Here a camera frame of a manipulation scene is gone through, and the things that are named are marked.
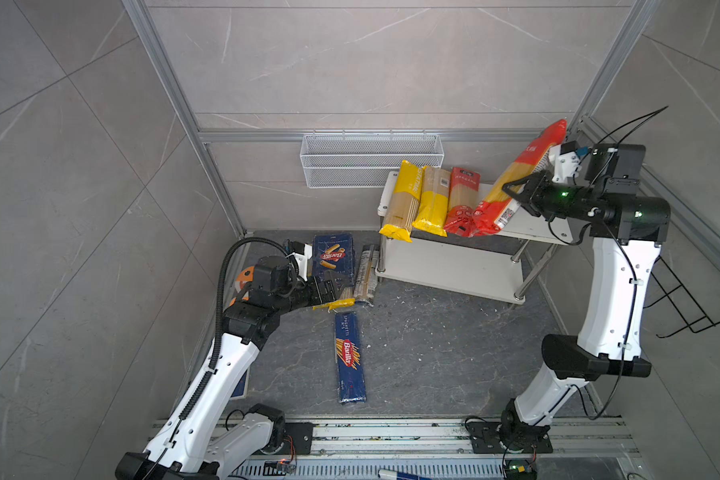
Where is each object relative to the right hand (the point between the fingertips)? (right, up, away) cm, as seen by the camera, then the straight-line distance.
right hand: (504, 186), depth 63 cm
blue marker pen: (-23, -66, +4) cm, 70 cm away
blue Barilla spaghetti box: (-34, -49, +17) cm, 62 cm away
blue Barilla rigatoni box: (-41, -14, +38) cm, 58 cm away
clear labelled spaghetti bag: (-30, -23, +39) cm, 54 cm away
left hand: (-38, -20, +7) cm, 43 cm away
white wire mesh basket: (-40, +17, +38) cm, 57 cm away
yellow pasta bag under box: (-36, -30, +34) cm, 58 cm away
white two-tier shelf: (+18, -19, +40) cm, 48 cm away
